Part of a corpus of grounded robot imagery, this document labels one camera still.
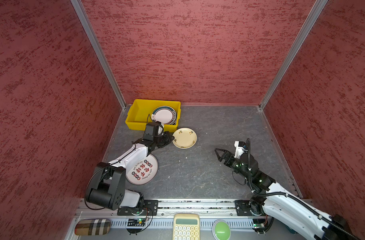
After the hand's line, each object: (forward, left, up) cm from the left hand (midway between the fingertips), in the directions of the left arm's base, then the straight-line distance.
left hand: (174, 140), depth 88 cm
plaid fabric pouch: (-42, +36, -8) cm, 56 cm away
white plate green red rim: (+25, +8, -5) cm, 27 cm away
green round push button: (-43, -24, -9) cm, 50 cm away
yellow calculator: (-42, -8, -8) cm, 43 cm away
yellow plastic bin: (+32, +31, -10) cm, 45 cm away
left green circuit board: (-40, +17, -12) cm, 45 cm away
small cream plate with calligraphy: (+1, -6, +1) cm, 6 cm away
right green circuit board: (-40, -43, -11) cm, 60 cm away
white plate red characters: (-16, +17, -11) cm, 26 cm away
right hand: (-11, -24, +2) cm, 26 cm away
